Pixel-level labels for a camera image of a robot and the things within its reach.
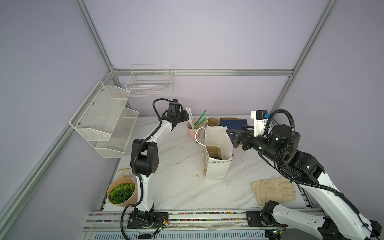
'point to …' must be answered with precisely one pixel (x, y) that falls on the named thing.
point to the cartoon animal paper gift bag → (215, 136)
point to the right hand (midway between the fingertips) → (233, 127)
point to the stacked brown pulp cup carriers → (213, 121)
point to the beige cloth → (278, 189)
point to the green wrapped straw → (200, 120)
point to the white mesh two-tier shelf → (105, 121)
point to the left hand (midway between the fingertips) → (185, 114)
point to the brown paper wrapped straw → (202, 123)
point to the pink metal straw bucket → (191, 132)
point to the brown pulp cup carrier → (214, 152)
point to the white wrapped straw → (190, 119)
